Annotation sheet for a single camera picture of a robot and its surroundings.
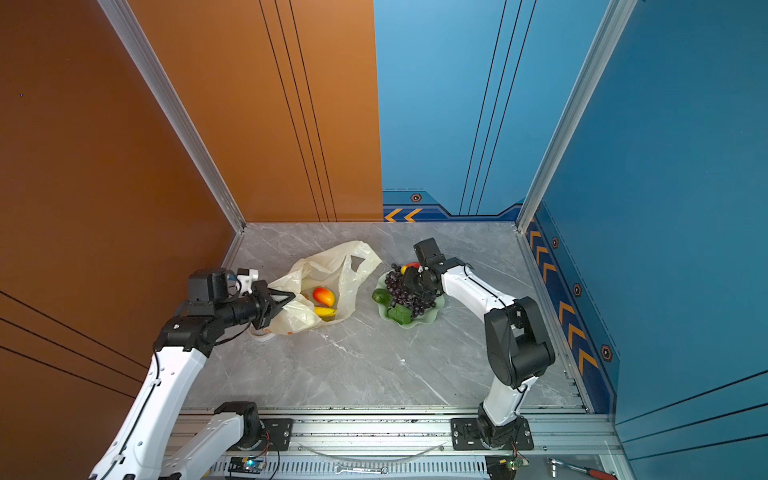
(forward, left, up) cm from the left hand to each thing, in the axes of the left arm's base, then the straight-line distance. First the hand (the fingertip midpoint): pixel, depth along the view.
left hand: (296, 291), depth 72 cm
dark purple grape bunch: (+12, -24, -15) cm, 31 cm away
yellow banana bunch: (+4, -3, -17) cm, 18 cm away
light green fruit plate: (+5, -34, -21) cm, 40 cm away
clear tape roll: (-1, +15, -23) cm, 28 cm away
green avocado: (+9, -20, -16) cm, 27 cm away
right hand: (+12, -27, -16) cm, 33 cm away
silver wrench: (-33, -22, -25) cm, 47 cm away
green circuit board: (-32, +11, -26) cm, 43 cm away
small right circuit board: (-32, -50, -24) cm, 65 cm away
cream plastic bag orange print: (+13, -7, -8) cm, 17 cm away
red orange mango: (+18, -27, -13) cm, 35 cm away
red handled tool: (-34, -73, -24) cm, 84 cm away
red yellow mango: (+12, -1, -22) cm, 25 cm away
